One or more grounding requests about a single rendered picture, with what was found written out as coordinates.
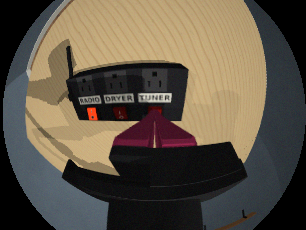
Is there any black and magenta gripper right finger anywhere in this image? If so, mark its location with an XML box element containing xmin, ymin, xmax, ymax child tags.
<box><xmin>155</xmin><ymin>110</ymin><xmax>198</xmax><ymax>148</ymax></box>

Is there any black power strip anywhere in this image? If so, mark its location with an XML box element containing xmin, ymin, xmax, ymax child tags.
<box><xmin>66</xmin><ymin>46</ymin><xmax>189</xmax><ymax>121</ymax></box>

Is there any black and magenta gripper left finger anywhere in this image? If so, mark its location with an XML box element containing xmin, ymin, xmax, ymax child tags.
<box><xmin>111</xmin><ymin>110</ymin><xmax>155</xmax><ymax>148</ymax></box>

